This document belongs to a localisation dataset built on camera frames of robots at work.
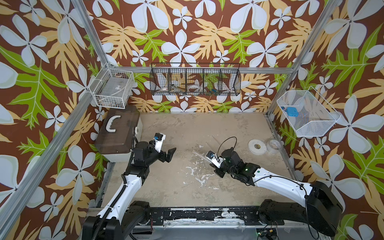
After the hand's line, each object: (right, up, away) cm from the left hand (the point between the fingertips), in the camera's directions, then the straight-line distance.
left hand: (168, 143), depth 81 cm
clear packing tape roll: (+70, -4, +20) cm, 73 cm away
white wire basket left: (-34, +32, +5) cm, 47 cm away
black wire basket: (+16, +41, +17) cm, 47 cm away
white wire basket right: (+78, +15, 0) cm, 80 cm away
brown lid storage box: (-31, +2, +3) cm, 32 cm away
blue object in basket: (+72, +18, +5) cm, 74 cm away
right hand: (+24, -11, +2) cm, 26 cm away
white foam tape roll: (+58, -5, +20) cm, 62 cm away
